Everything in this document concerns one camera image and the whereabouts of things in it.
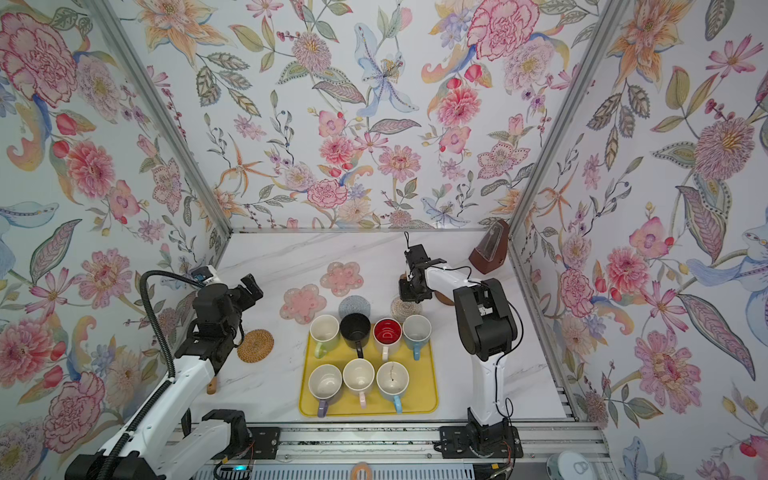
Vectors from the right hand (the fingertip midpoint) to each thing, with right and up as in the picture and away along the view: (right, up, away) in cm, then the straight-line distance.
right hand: (407, 294), depth 102 cm
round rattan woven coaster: (-46, -14, -11) cm, 49 cm away
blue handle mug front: (-5, -22, -18) cm, 29 cm away
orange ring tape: (-14, -38, -30) cm, 50 cm away
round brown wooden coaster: (+6, +3, -34) cm, 34 cm away
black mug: (-16, -9, -14) cm, 23 cm away
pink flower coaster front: (-35, -3, 0) cm, 36 cm away
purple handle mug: (-24, -21, -19) cm, 37 cm away
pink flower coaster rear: (-23, +5, +5) cm, 24 cm away
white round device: (+33, -34, -35) cm, 59 cm away
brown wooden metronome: (+29, +16, -1) cm, 33 cm away
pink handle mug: (-15, -20, -19) cm, 31 cm away
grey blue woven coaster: (-18, -3, -2) cm, 18 cm away
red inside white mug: (-7, -11, -11) cm, 17 cm away
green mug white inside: (-25, -9, -13) cm, 30 cm away
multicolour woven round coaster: (-2, -4, -4) cm, 6 cm away
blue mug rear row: (+2, -10, -11) cm, 15 cm away
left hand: (-45, +6, -20) cm, 50 cm away
